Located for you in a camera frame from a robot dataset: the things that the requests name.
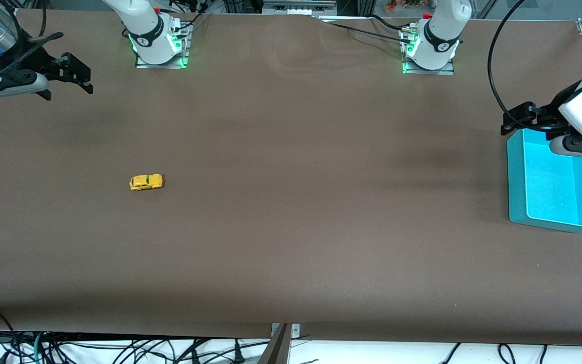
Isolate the yellow beetle toy car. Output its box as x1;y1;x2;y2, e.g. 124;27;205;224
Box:
129;173;164;192

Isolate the turquoise plastic bin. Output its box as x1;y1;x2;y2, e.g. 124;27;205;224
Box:
506;128;582;234

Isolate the grey metal box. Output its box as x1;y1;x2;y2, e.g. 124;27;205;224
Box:
262;0;338;15

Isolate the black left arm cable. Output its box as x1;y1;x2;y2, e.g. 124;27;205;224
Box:
488;0;529;119

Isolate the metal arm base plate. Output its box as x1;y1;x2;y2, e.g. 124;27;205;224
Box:
135;23;190;69
402;25;455;75

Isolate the thin black table cable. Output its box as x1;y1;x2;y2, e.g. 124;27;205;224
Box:
367;14;410;32
327;22;407;44

